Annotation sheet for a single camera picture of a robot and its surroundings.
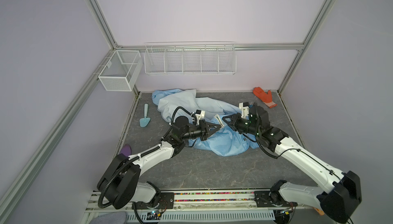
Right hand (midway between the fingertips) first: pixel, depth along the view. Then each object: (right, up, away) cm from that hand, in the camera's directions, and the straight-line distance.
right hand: (222, 119), depth 73 cm
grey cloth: (-50, -44, -5) cm, 67 cm away
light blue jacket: (+4, -15, +19) cm, 24 cm away
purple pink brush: (-56, -20, +19) cm, 63 cm away
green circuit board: (-33, -46, -1) cm, 57 cm away
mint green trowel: (-50, -4, +30) cm, 58 cm away
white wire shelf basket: (-18, +39, +30) cm, 53 cm away
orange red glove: (+40, +13, +43) cm, 60 cm away
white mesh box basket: (-63, +30, +26) cm, 75 cm away
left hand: (-1, -5, -3) cm, 6 cm away
